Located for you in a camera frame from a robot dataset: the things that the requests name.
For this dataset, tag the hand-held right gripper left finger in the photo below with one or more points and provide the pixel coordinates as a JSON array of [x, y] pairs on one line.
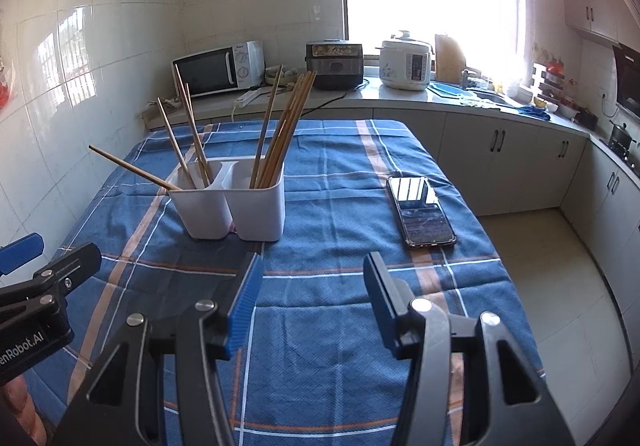
[[245, 296]]

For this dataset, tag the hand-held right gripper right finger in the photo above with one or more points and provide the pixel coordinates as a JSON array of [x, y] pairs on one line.
[[385, 306]]

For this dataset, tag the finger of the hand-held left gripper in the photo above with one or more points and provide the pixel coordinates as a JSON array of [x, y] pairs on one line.
[[60, 276], [20, 253]]

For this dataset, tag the white two-compartment utensil holder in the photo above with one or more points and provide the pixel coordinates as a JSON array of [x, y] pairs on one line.
[[260, 216]]

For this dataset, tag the bamboo chopstick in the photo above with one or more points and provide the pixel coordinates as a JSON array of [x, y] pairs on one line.
[[189, 95], [135, 169], [172, 136], [181, 86]]

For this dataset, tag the bundle of thin round chopsticks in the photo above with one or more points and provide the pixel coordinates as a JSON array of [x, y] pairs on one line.
[[285, 136]]

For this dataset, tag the person's left hand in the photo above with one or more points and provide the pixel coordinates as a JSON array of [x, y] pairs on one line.
[[20, 401]]

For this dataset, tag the black smartphone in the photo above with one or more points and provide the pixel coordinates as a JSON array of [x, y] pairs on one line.
[[420, 216]]

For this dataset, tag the blue plaid tablecloth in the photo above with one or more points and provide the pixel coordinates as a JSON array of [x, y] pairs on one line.
[[340, 166]]

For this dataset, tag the white red printed plastic bag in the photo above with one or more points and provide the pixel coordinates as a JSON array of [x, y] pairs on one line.
[[4, 91]]

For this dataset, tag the white kitchen counter cabinets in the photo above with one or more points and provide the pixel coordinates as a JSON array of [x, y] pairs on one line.
[[510, 166]]

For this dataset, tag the white power strip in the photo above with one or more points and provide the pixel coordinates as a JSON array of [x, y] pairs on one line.
[[248, 99]]

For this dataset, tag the blue dish cloth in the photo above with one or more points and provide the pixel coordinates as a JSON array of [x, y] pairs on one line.
[[447, 90]]

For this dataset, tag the green bowl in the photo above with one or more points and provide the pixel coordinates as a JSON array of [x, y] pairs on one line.
[[287, 74]]

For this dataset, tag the white microwave oven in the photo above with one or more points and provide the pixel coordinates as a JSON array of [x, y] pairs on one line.
[[200, 74]]

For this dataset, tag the dark rice cooker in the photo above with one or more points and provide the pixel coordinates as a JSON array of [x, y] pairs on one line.
[[335, 71]]

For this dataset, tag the white pressure cooker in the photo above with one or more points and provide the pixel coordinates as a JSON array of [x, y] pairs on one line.
[[400, 66]]

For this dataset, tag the metal sink faucet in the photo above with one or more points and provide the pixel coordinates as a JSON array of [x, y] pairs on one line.
[[466, 76]]

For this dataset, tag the blue rag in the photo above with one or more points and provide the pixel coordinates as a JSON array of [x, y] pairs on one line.
[[534, 111]]

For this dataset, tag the wooden cutting board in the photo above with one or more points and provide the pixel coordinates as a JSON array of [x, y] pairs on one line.
[[450, 59]]

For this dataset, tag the white bowl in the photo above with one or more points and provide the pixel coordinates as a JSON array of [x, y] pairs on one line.
[[568, 110]]

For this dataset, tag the white spice rack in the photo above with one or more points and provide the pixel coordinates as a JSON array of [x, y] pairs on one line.
[[550, 76]]

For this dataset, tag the metal cooking pot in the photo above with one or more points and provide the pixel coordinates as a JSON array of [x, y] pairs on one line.
[[622, 136]]

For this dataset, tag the black range hood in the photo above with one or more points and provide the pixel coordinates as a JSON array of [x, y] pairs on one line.
[[630, 81]]

